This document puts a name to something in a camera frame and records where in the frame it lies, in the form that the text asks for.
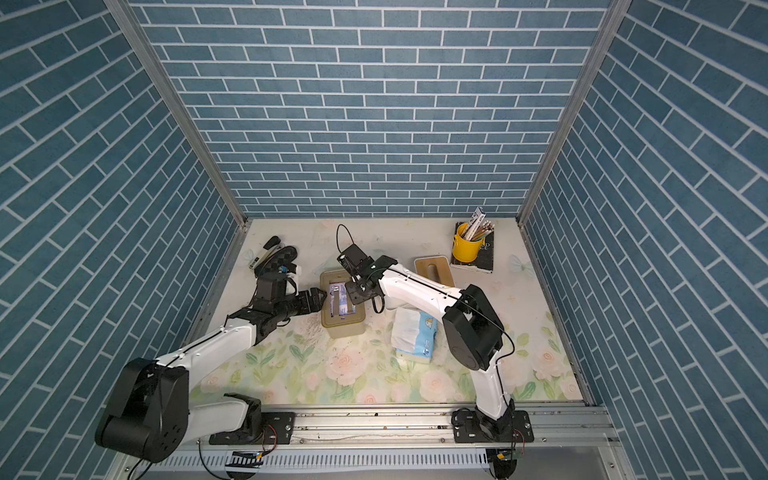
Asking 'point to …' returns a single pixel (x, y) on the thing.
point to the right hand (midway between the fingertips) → (360, 292)
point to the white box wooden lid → (436, 269)
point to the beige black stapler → (270, 246)
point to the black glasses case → (278, 263)
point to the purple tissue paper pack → (344, 306)
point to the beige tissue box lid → (357, 319)
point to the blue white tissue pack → (413, 335)
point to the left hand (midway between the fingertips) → (322, 295)
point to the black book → (484, 262)
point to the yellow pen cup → (463, 250)
